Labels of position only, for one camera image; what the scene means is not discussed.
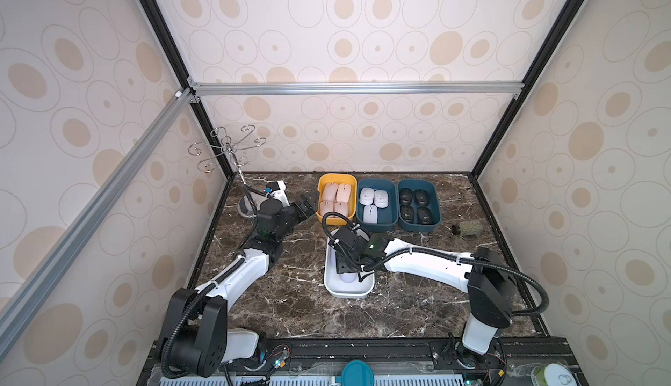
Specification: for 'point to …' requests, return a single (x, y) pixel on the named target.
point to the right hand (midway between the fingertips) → (350, 260)
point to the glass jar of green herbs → (467, 228)
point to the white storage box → (334, 284)
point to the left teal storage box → (387, 216)
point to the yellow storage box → (338, 220)
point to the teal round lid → (356, 373)
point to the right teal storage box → (429, 186)
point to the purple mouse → (348, 278)
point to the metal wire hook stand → (220, 143)
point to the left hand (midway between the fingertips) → (319, 195)
